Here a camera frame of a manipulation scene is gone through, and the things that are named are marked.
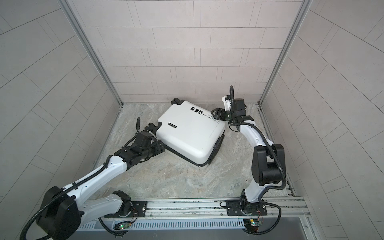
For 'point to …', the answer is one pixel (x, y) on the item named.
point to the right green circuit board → (252, 224)
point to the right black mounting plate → (234, 208)
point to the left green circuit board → (124, 225)
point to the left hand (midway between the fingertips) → (167, 145)
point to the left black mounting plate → (139, 210)
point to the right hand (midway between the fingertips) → (214, 112)
